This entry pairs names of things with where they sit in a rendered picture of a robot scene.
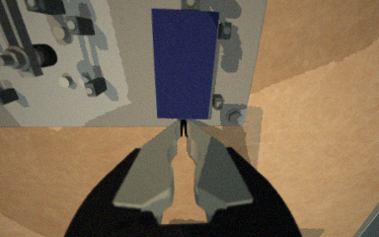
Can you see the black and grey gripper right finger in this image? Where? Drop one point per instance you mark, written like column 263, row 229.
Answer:
column 224, row 179

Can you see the toggle clamp with red handle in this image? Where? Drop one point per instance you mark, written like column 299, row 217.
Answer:
column 21, row 54

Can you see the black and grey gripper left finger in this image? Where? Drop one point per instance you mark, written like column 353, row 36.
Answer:
column 143, row 180

